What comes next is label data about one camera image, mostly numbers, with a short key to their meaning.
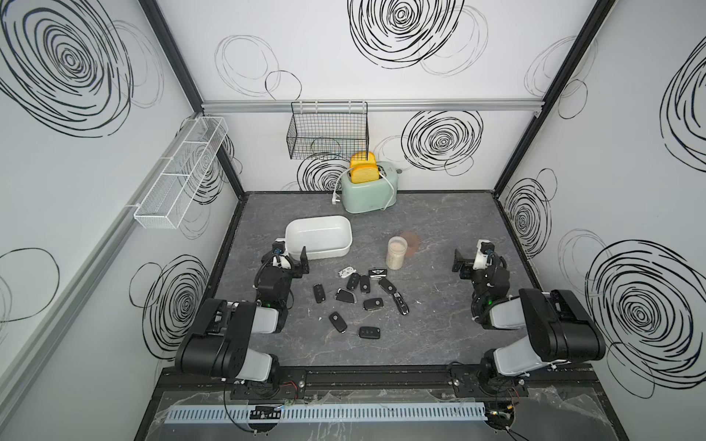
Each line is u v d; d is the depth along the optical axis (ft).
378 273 3.08
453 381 2.42
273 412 2.36
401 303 2.84
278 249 2.43
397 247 2.95
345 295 2.94
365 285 2.99
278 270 2.46
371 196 3.47
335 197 3.67
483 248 2.58
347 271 3.09
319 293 2.92
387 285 3.00
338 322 2.78
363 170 3.25
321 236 3.33
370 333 2.70
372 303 2.87
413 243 3.28
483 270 2.62
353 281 3.01
